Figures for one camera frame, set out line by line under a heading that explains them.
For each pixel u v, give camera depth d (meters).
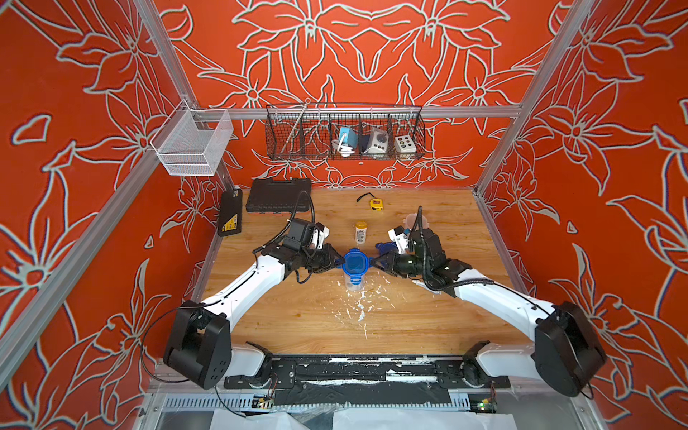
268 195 1.14
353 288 0.88
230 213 1.10
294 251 0.63
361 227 0.95
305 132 1.00
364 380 0.73
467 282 0.56
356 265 0.82
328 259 0.71
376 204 1.13
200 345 0.41
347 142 0.85
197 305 0.44
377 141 0.91
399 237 0.76
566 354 0.40
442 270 0.61
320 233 0.78
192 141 0.92
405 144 0.95
